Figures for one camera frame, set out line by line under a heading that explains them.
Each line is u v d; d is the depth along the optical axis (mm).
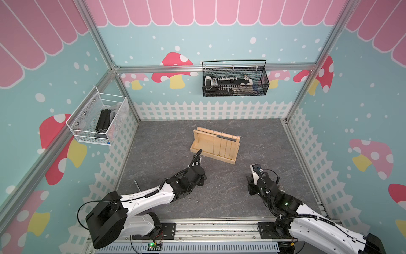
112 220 409
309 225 513
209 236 740
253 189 708
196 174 627
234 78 914
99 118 724
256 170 686
